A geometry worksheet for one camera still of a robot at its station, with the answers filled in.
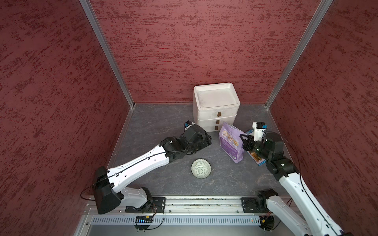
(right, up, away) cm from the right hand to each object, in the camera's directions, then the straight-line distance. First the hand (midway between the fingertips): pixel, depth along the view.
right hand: (238, 138), depth 76 cm
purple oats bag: (-3, -3, +5) cm, 7 cm away
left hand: (-17, -2, -5) cm, 18 cm away
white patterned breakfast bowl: (-20, -20, +9) cm, 29 cm away
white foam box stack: (-11, +19, +13) cm, 26 cm away
